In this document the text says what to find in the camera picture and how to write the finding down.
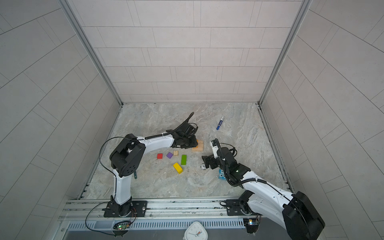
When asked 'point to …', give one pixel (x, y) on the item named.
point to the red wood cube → (160, 156)
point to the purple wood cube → (169, 155)
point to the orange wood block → (195, 147)
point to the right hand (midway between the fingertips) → (208, 155)
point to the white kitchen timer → (195, 231)
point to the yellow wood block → (178, 167)
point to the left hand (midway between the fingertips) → (201, 142)
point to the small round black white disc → (202, 166)
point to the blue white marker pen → (220, 123)
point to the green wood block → (184, 159)
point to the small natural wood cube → (176, 153)
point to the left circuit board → (122, 227)
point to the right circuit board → (252, 224)
